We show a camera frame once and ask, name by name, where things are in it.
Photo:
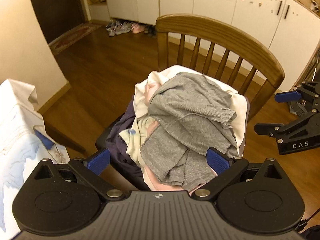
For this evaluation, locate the wooden chair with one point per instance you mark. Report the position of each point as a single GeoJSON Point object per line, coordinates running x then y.
{"type": "Point", "coordinates": [225, 45]}

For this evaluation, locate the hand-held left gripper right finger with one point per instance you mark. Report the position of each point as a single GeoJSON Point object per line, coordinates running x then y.
{"type": "Point", "coordinates": [218, 162]}

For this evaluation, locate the patterned doormat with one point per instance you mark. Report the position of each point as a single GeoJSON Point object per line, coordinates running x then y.
{"type": "Point", "coordinates": [75, 36]}

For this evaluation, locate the dark door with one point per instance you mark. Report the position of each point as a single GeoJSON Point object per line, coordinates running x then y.
{"type": "Point", "coordinates": [57, 7]}

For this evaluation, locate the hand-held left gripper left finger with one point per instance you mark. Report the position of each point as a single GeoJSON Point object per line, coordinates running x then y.
{"type": "Point", "coordinates": [100, 160]}

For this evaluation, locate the row of shoes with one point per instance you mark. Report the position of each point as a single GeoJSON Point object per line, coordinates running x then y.
{"type": "Point", "coordinates": [122, 27]}

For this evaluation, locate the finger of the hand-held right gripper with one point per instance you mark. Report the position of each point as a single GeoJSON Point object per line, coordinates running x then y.
{"type": "Point", "coordinates": [287, 96]}
{"type": "Point", "coordinates": [271, 129]}

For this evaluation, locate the grey shirt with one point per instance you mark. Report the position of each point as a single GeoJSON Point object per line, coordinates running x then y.
{"type": "Point", "coordinates": [190, 105]}

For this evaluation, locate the white wardrobe cabinet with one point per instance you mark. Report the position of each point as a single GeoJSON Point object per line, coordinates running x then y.
{"type": "Point", "coordinates": [212, 12]}

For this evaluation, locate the cream garment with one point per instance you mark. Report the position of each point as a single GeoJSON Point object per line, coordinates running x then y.
{"type": "Point", "coordinates": [240, 112]}

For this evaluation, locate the dark purple garment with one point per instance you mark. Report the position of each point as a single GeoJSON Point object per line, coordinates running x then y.
{"type": "Point", "coordinates": [120, 140]}

